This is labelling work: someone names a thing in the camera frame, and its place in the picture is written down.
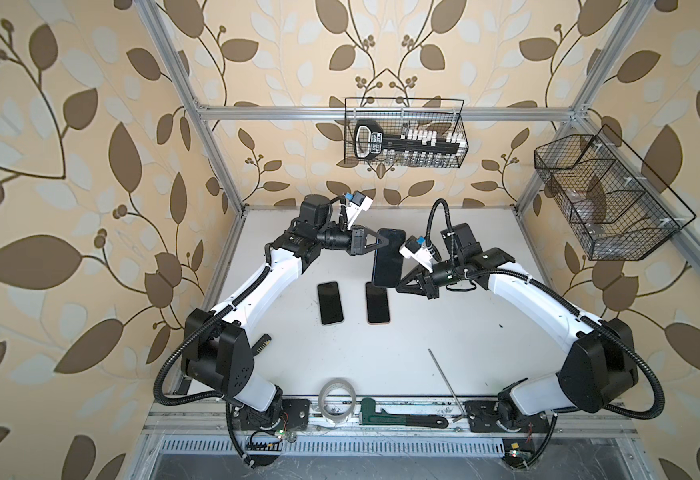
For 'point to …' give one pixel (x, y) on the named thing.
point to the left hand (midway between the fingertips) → (389, 241)
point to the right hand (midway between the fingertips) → (400, 289)
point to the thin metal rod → (448, 386)
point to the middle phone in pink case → (377, 304)
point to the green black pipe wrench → (369, 416)
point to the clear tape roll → (333, 384)
